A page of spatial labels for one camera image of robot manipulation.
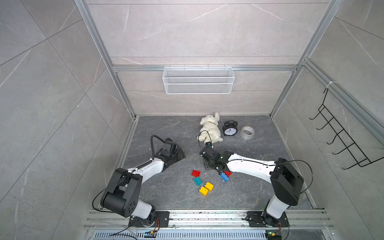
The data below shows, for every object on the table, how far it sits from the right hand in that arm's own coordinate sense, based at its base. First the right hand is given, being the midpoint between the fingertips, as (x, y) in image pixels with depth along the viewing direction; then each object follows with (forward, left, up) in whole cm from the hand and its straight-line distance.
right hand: (209, 162), depth 88 cm
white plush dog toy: (+19, -2, +6) cm, 20 cm away
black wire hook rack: (-13, -59, +27) cm, 66 cm away
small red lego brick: (-5, +8, -4) cm, 10 cm away
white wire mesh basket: (+49, +8, +25) cm, 55 cm away
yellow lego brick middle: (-13, +1, -3) cm, 14 cm away
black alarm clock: (+24, -16, +2) cm, 29 cm away
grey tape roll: (+27, -31, -6) cm, 42 cm away
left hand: (+7, +16, +1) cm, 18 cm away
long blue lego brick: (-8, -9, -4) cm, 13 cm away
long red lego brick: (-6, -11, -4) cm, 13 cm away
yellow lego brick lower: (-16, +4, -3) cm, 17 cm away
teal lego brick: (-9, +7, -5) cm, 13 cm away
